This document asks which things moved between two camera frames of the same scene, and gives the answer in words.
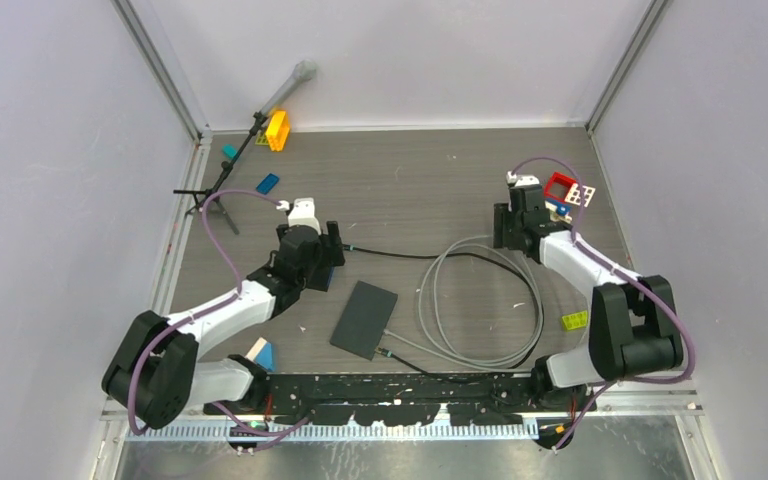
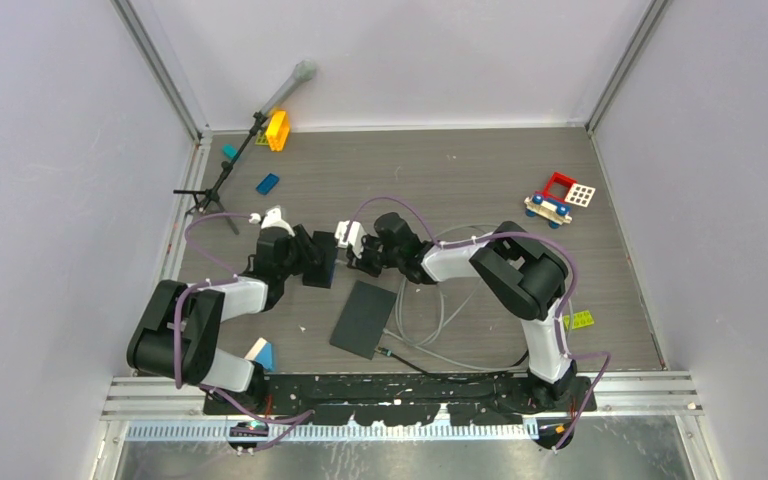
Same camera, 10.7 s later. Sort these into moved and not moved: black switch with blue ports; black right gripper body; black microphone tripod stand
Moved: black right gripper body
Not moved: black microphone tripod stand; black switch with blue ports
